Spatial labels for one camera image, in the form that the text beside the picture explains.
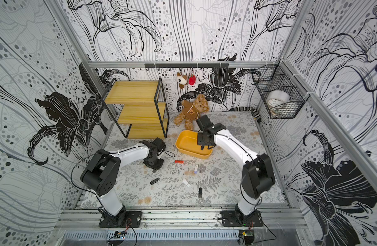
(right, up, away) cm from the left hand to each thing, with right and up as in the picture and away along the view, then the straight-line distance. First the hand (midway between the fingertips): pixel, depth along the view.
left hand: (156, 168), depth 92 cm
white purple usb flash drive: (+24, 0, -2) cm, 24 cm away
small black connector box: (+49, -26, -21) cm, 59 cm away
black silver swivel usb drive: (0, -5, -6) cm, 8 cm away
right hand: (+30, +18, -3) cm, 35 cm away
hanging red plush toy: (+22, +55, +2) cm, 59 cm away
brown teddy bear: (+21, +37, +16) cm, 45 cm away
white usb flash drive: (+18, -6, -6) cm, 20 cm away
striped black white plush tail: (+70, +38, +27) cm, 84 cm away
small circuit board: (-12, -26, -20) cm, 35 cm away
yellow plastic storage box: (+18, +14, +11) cm, 25 cm away
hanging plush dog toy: (+15, +54, +1) cm, 56 cm away
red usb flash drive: (+13, +4, +1) cm, 14 cm away
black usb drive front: (+26, -10, -10) cm, 30 cm away
